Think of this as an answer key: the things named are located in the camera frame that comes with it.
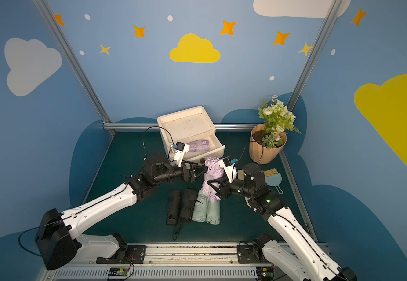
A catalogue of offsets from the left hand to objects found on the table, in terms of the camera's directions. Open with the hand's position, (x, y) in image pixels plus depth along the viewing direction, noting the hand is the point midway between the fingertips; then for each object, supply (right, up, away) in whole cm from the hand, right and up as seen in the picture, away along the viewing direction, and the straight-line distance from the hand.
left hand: (203, 164), depth 69 cm
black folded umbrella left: (-15, -23, +16) cm, 32 cm away
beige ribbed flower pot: (+31, +4, +27) cm, 41 cm away
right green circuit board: (+26, -47, +4) cm, 54 cm away
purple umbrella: (-2, +8, +19) cm, 20 cm away
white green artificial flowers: (+38, +21, +17) cm, 46 cm away
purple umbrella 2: (+4, -2, -5) cm, 6 cm away
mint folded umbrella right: (+4, -26, +14) cm, 30 cm away
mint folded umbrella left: (-2, -25, +14) cm, 29 cm away
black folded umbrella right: (-8, -19, +16) cm, 26 cm away
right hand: (+4, -6, +1) cm, 7 cm away
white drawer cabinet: (-8, +19, +24) cm, 32 cm away
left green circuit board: (-36, -45, +2) cm, 58 cm away
